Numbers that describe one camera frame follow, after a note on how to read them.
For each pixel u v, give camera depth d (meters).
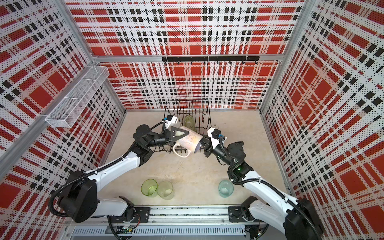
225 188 0.82
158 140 0.64
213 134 0.57
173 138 0.60
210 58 0.88
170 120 0.68
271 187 0.48
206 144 0.63
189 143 0.62
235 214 0.73
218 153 0.62
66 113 0.69
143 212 0.75
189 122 0.98
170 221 0.73
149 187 0.82
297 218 0.39
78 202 0.41
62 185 0.71
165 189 0.78
